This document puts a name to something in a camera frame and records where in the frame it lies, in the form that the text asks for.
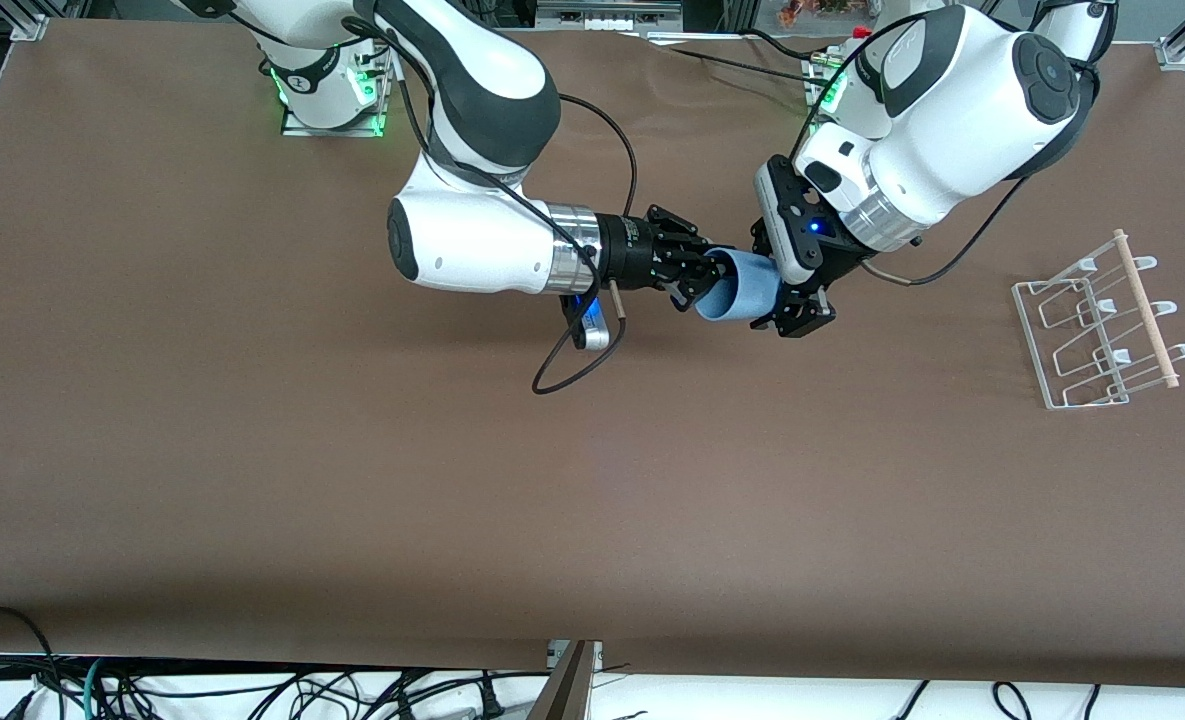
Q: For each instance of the silver metal table bracket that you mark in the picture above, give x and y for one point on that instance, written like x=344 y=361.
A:
x=595 y=655

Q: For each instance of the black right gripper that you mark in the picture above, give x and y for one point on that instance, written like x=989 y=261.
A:
x=628 y=254

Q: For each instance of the orange red background item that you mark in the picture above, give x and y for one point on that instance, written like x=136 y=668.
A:
x=812 y=10

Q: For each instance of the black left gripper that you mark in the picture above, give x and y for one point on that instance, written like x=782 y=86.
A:
x=824 y=271

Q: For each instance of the dark angled metal bar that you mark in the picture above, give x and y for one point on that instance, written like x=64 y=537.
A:
x=564 y=695

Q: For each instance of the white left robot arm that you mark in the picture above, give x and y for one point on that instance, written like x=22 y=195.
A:
x=952 y=120

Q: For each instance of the light blue plastic cup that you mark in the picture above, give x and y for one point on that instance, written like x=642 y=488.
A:
x=742 y=290

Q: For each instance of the brown table cover sheet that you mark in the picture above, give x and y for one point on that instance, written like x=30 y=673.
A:
x=592 y=450

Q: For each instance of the white power strip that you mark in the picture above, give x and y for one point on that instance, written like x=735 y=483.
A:
x=607 y=12

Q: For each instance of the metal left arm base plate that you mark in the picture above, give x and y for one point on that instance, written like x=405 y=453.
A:
x=818 y=92

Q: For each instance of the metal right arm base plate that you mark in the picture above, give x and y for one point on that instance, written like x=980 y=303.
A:
x=352 y=130

